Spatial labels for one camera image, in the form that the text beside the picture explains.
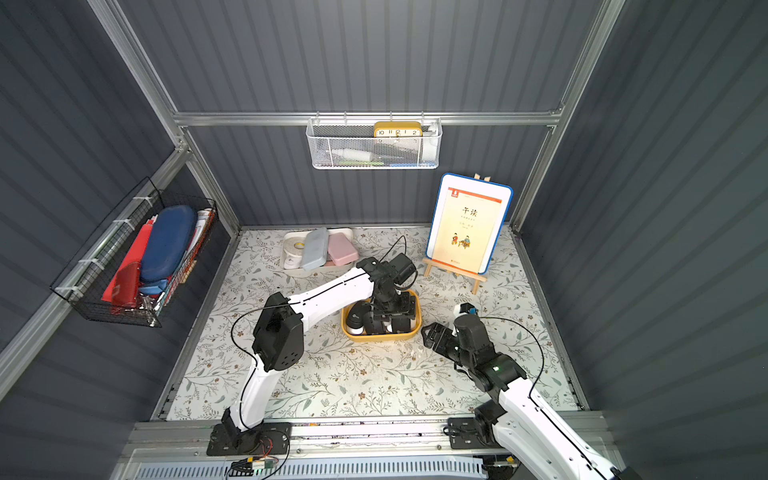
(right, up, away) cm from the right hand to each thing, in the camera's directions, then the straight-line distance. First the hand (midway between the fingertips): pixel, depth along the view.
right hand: (437, 332), depth 80 cm
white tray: (-30, +29, +36) cm, 55 cm away
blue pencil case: (-69, +25, -6) cm, 74 cm away
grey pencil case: (-40, +23, +25) cm, 53 cm away
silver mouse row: (-24, -2, +10) cm, 26 cm away
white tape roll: (-49, +23, +28) cm, 61 cm away
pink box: (-30, +23, +25) cm, 45 cm away
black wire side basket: (-69, +17, -15) cm, 73 cm away
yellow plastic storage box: (-14, -4, +9) cm, 17 cm away
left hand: (-7, +2, +5) cm, 9 cm away
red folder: (-75, +21, -9) cm, 79 cm away
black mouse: (-10, 0, +6) cm, 12 cm away
